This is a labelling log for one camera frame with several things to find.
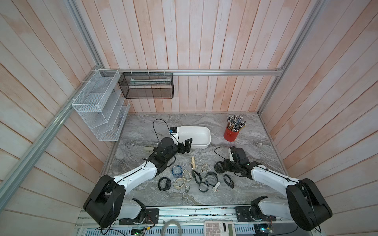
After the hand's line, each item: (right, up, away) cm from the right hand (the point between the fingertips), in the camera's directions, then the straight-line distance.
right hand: (224, 163), depth 91 cm
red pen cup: (+6, +17, +6) cm, 19 cm away
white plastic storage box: (-13, +17, +14) cm, 26 cm away
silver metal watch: (-24, -12, -10) cm, 28 cm away
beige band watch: (-29, -11, -10) cm, 32 cm away
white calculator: (-9, -26, -22) cm, 35 cm away
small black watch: (-14, -9, -10) cm, 19 cm away
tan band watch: (-25, -7, -6) cm, 27 cm away
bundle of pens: (+7, +25, -1) cm, 26 cm away
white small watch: (-8, -12, -11) cm, 18 cm away
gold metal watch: (-12, -3, -1) cm, 13 cm away
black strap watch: (-19, -5, -6) cm, 21 cm away
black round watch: (-9, -4, -8) cm, 13 cm away
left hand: (-24, +15, -8) cm, 30 cm away
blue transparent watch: (-30, -4, -3) cm, 30 cm away
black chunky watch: (-34, -9, -11) cm, 37 cm away
